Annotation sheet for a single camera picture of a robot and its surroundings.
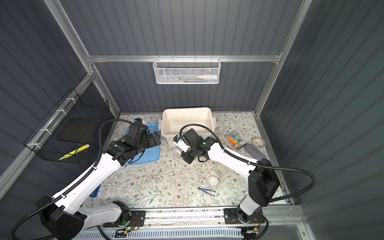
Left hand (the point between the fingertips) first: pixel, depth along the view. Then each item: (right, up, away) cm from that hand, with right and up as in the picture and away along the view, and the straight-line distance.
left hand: (152, 136), depth 77 cm
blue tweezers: (+28, -30, +5) cm, 41 cm away
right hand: (+17, -11, +5) cm, 21 cm away
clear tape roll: (+66, -5, +25) cm, 71 cm away
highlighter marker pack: (+50, -5, +25) cm, 56 cm away
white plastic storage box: (+8, +11, +27) cm, 30 cm away
